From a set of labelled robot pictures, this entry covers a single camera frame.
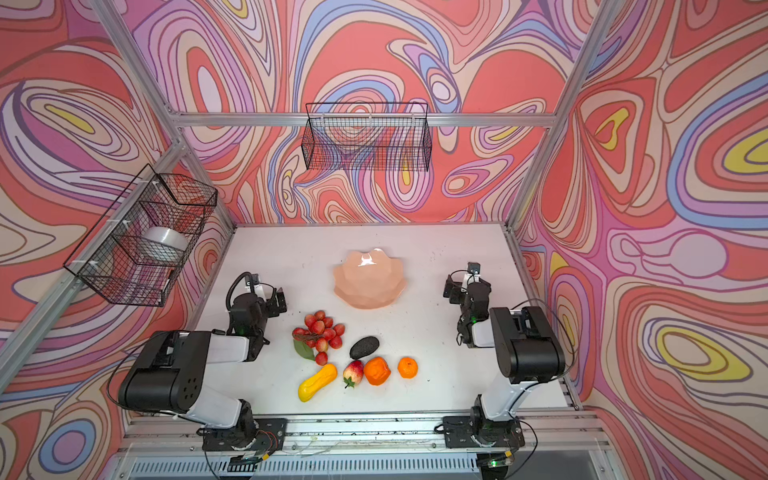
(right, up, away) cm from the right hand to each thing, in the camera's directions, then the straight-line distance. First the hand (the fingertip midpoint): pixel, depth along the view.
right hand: (464, 281), depth 97 cm
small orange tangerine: (-20, -22, -15) cm, 33 cm away
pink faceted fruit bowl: (-32, 0, +5) cm, 32 cm away
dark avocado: (-32, -18, -13) cm, 39 cm away
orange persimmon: (-28, -22, -18) cm, 40 cm away
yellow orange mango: (-44, -25, -18) cm, 54 cm away
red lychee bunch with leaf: (-47, -17, -11) cm, 51 cm away
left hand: (-63, -2, -3) cm, 63 cm away
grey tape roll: (-79, +12, -26) cm, 84 cm away
